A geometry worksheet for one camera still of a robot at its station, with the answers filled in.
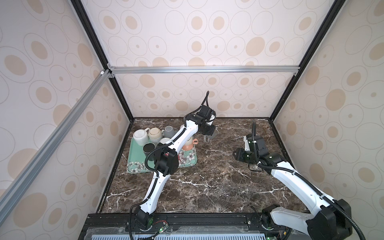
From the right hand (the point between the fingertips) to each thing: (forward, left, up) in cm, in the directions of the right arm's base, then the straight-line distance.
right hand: (236, 153), depth 83 cm
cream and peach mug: (+15, +28, -13) cm, 34 cm away
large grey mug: (+17, +15, -8) cm, 24 cm away
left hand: (+16, +9, +2) cm, 19 cm away
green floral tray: (+3, +61, -13) cm, 62 cm away
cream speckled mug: (+18, +49, -4) cm, 52 cm away
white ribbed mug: (+17, +59, -5) cm, 61 cm away
